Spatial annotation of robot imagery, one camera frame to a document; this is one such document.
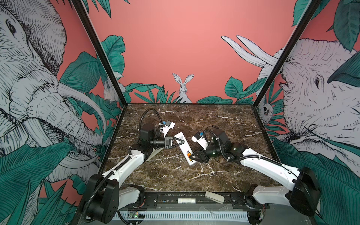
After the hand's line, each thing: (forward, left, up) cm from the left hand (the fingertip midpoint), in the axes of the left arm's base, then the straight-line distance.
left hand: (182, 143), depth 70 cm
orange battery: (-4, -3, -5) cm, 7 cm away
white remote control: (-1, -1, -3) cm, 4 cm away
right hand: (-5, -4, -5) cm, 8 cm away
